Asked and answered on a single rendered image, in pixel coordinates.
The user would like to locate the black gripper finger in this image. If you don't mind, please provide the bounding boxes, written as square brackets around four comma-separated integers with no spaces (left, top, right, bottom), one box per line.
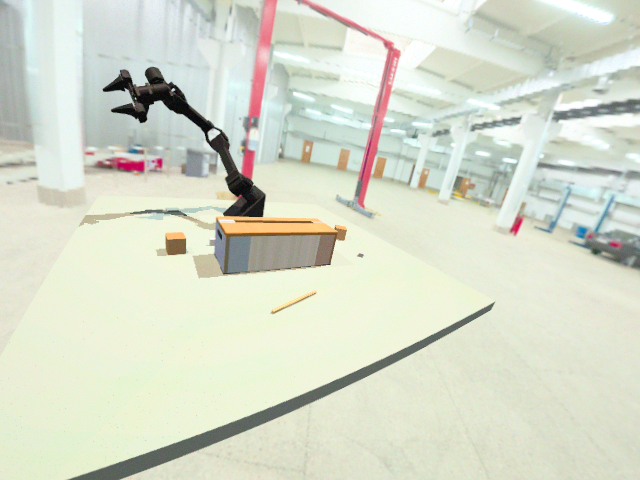
[111,103,137,119]
[102,74,126,92]

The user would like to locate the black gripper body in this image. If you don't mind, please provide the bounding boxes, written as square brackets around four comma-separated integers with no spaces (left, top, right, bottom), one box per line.
[119,69,157,123]

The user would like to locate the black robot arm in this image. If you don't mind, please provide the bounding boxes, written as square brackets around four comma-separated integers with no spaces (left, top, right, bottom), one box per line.
[145,67,261,206]

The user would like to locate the tan flat bar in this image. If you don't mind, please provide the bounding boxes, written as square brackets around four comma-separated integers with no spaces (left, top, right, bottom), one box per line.
[271,291,317,314]

